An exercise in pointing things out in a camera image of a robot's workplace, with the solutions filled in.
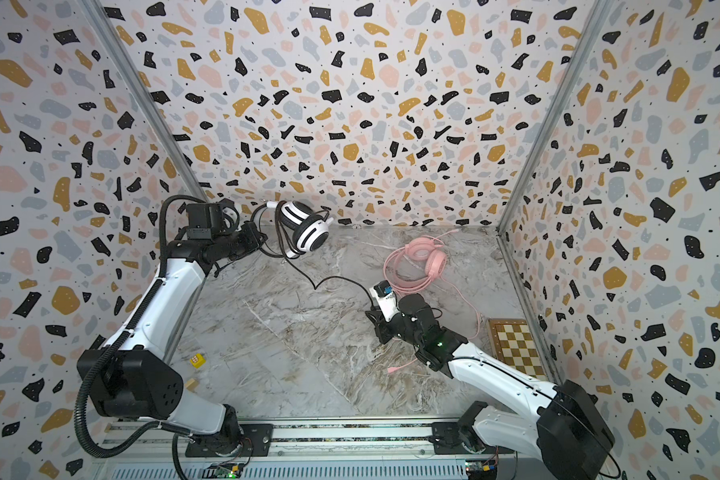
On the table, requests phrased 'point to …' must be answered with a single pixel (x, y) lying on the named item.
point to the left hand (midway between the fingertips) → (266, 229)
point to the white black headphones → (304, 227)
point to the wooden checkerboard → (513, 344)
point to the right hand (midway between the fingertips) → (364, 307)
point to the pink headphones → (426, 250)
